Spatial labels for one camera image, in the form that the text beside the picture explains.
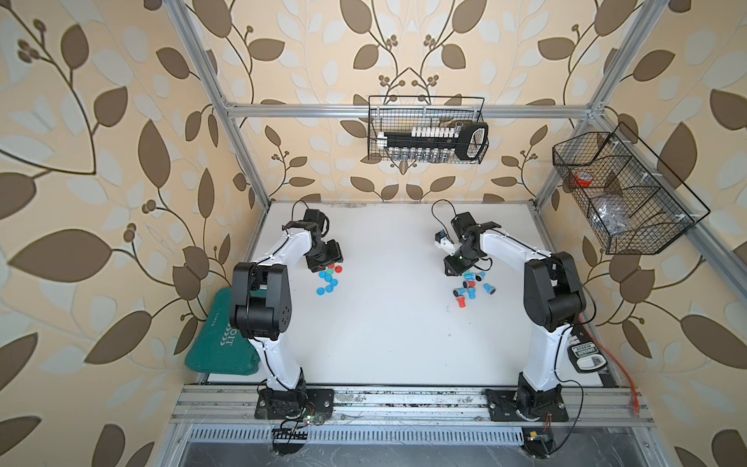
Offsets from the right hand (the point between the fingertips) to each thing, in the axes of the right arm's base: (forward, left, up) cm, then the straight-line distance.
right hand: (454, 268), depth 98 cm
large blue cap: (+1, +45, -2) cm, 45 cm away
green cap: (+2, +43, -3) cm, 43 cm away
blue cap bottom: (-4, +43, -2) cm, 43 cm away
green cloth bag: (-24, +71, +2) cm, 75 cm away
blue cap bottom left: (-5, +46, -3) cm, 46 cm away
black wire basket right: (-2, -40, +31) cm, 51 cm away
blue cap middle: (-1, +43, -3) cm, 43 cm away
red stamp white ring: (-5, -4, -2) cm, 7 cm away
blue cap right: (-2, +41, -3) cm, 41 cm away
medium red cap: (+3, +40, -3) cm, 40 cm away
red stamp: (-11, -1, -3) cm, 11 cm away
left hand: (+2, +41, +6) cm, 42 cm away
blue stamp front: (-8, -5, -2) cm, 10 cm away
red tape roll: (+9, -33, +30) cm, 45 cm away
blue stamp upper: (-3, -5, -1) cm, 6 cm away
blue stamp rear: (-8, -10, -1) cm, 13 cm away
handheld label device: (-29, -33, -3) cm, 44 cm away
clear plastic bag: (-6, -33, +30) cm, 45 cm away
